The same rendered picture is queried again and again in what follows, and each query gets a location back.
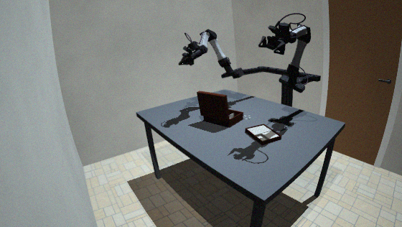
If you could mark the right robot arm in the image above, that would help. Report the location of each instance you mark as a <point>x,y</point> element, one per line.
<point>211,37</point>

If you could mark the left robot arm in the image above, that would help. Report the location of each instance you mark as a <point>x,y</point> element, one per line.
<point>303,34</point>

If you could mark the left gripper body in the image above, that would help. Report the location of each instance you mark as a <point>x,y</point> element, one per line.
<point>274,41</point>

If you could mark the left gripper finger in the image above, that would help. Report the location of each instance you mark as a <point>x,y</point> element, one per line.
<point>263,40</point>
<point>281,46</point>

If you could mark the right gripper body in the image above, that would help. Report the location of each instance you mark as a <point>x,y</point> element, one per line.
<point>191,56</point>

